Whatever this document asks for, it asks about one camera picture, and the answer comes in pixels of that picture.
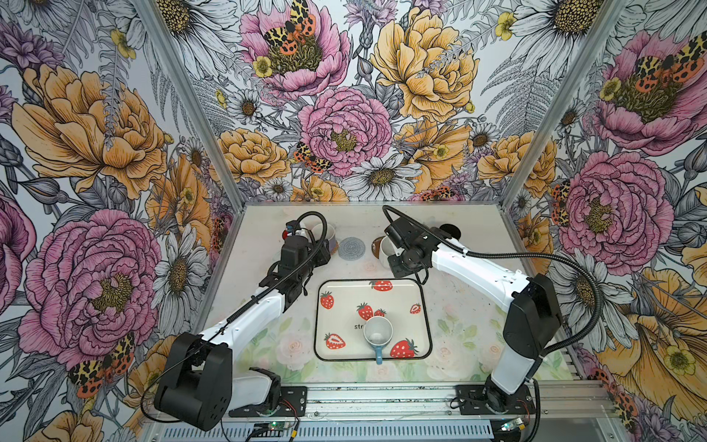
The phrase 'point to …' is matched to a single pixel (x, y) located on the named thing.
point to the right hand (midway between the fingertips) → (403, 275)
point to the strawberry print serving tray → (343, 307)
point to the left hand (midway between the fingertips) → (323, 250)
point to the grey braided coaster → (352, 249)
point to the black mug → (453, 230)
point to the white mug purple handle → (330, 237)
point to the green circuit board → (278, 425)
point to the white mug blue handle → (378, 331)
